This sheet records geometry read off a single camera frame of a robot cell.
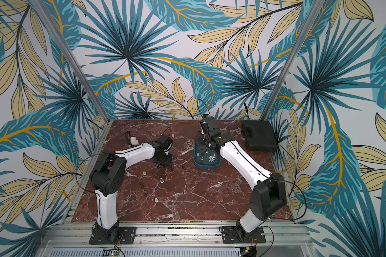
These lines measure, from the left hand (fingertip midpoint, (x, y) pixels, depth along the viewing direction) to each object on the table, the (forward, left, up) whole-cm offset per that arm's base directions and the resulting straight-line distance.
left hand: (166, 163), depth 97 cm
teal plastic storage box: (+5, -23, 0) cm, 24 cm away
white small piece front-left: (-22, +2, 0) cm, 22 cm away
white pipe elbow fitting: (+14, +22, +2) cm, 27 cm away
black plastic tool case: (+20, -60, +4) cm, 63 cm away
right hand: (+5, -20, +21) cm, 29 cm away
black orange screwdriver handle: (+18, +28, +1) cm, 33 cm away
